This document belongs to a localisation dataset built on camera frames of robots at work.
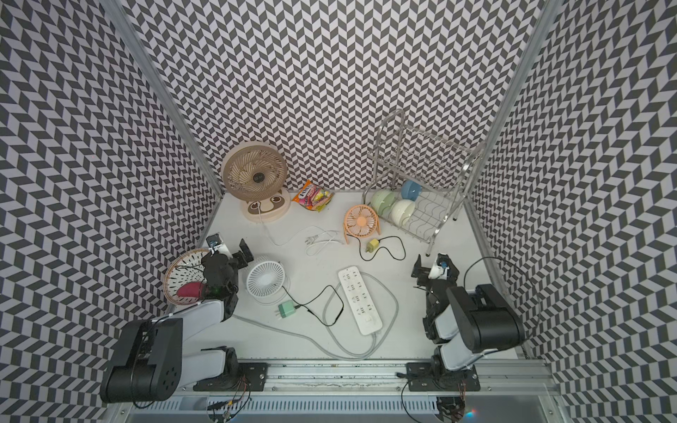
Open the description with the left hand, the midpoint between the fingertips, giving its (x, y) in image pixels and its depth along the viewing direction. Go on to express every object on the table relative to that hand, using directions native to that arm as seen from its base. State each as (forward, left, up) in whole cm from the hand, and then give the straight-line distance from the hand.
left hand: (230, 245), depth 88 cm
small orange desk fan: (+13, -45, -3) cm, 47 cm away
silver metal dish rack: (+14, -63, +18) cm, 67 cm away
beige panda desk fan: (+23, -7, +12) cm, 27 cm away
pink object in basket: (-12, +12, -8) cm, 19 cm away
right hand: (-4, -69, -4) cm, 69 cm away
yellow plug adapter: (+6, -49, -9) cm, 50 cm away
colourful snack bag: (+29, -25, -7) cm, 39 cm away
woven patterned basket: (-3, +18, -9) cm, 21 cm away
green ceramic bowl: (+19, -53, +1) cm, 56 cm away
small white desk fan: (-12, -14, -3) cm, 19 cm away
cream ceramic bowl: (+14, -60, +1) cm, 62 cm away
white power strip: (-16, -44, -9) cm, 47 cm away
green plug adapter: (-18, -20, -10) cm, 29 cm away
